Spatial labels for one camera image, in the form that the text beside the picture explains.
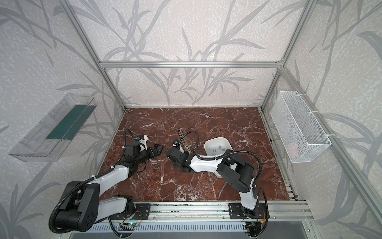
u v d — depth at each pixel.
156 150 0.80
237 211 0.73
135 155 0.70
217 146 0.97
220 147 0.97
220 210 0.75
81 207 0.41
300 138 0.62
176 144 0.79
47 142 0.64
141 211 0.72
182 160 0.68
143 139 0.82
